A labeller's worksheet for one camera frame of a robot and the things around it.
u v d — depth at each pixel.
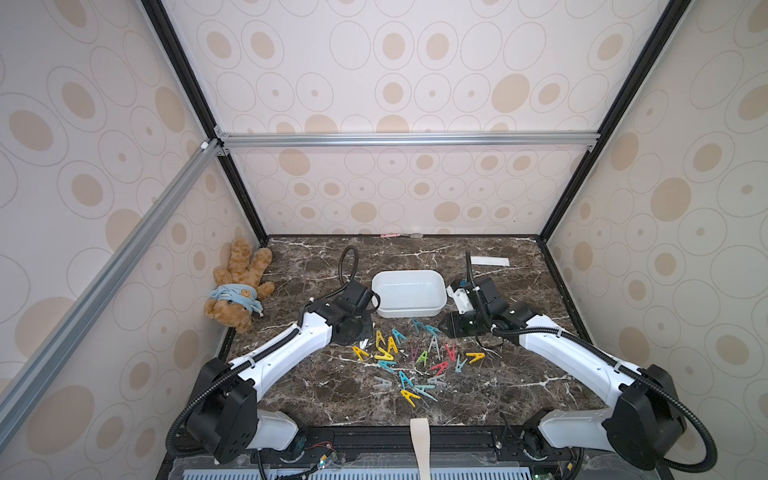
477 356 0.88
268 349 0.47
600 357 0.46
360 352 0.89
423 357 0.88
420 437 0.76
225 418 0.41
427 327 0.94
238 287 0.94
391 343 0.90
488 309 0.62
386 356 0.87
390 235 1.21
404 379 0.83
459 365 0.87
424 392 0.81
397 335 0.92
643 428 0.41
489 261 1.13
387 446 0.76
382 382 0.83
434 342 0.92
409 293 1.06
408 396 0.81
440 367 0.86
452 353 0.88
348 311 0.62
